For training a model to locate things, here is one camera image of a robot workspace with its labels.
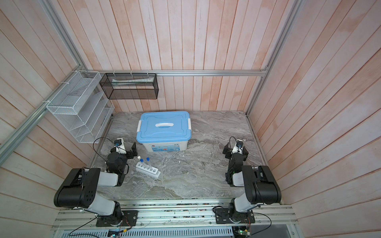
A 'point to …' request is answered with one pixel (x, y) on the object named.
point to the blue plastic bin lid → (163, 126)
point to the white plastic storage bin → (160, 147)
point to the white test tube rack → (149, 170)
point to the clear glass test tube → (139, 157)
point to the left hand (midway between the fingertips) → (128, 145)
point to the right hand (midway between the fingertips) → (236, 144)
